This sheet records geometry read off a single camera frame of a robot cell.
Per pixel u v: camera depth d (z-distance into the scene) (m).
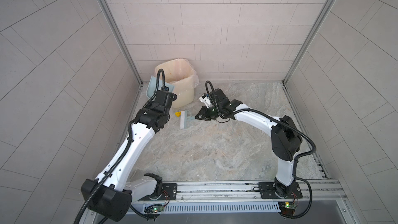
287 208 0.68
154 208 0.65
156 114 0.50
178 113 0.97
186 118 0.85
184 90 0.87
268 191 0.71
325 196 0.71
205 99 0.79
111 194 0.35
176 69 0.99
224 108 0.66
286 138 0.49
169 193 0.71
